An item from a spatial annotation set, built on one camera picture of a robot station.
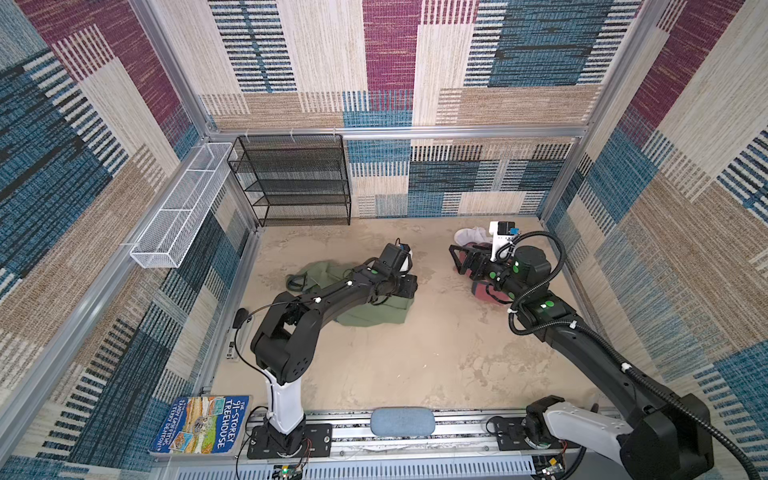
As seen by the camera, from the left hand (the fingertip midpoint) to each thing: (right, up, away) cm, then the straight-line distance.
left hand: (411, 280), depth 91 cm
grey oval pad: (-4, -32, -18) cm, 37 cm away
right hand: (+11, +9, -15) cm, 21 cm away
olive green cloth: (-30, +1, +5) cm, 31 cm away
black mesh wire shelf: (-41, +34, +17) cm, 56 cm away
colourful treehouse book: (-52, -34, -17) cm, 64 cm away
